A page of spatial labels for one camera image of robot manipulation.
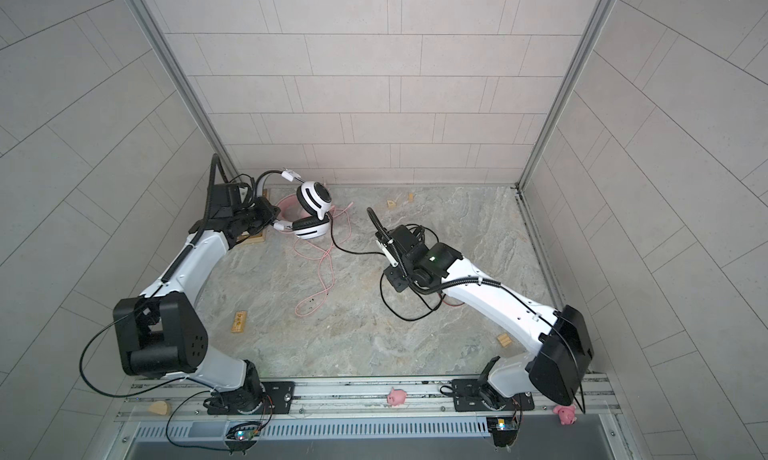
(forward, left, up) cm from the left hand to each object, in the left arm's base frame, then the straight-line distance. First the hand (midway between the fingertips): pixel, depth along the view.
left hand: (288, 201), depth 86 cm
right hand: (-19, -31, -5) cm, 37 cm away
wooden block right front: (-33, -61, -18) cm, 71 cm away
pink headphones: (+12, +7, -19) cm, 23 cm away
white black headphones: (-8, -11, +9) cm, 16 cm away
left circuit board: (-53, +1, -15) cm, 55 cm away
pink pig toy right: (-49, -70, -16) cm, 87 cm away
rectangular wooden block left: (-29, +11, -17) cm, 36 cm away
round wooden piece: (-49, +23, -17) cm, 56 cm away
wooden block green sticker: (+16, -29, -20) cm, 39 cm away
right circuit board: (-52, -57, -19) cm, 80 cm away
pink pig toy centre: (-46, -32, -18) cm, 59 cm away
